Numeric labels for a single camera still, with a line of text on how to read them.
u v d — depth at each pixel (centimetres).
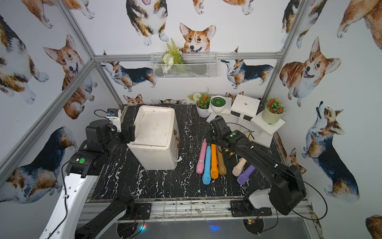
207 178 81
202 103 103
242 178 81
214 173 83
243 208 68
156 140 74
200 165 86
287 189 41
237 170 84
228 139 57
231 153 92
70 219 38
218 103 90
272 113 84
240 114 96
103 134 48
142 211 74
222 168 84
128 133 59
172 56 82
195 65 92
